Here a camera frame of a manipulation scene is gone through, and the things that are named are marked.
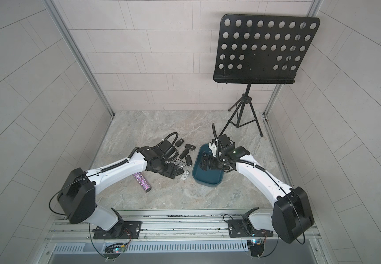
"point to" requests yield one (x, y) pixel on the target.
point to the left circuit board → (113, 250)
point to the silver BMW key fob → (179, 163)
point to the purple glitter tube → (141, 179)
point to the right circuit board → (256, 246)
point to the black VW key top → (179, 142)
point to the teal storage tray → (212, 177)
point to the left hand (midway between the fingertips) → (173, 170)
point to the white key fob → (185, 175)
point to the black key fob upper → (190, 147)
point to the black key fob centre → (184, 153)
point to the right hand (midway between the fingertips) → (207, 165)
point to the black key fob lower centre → (188, 160)
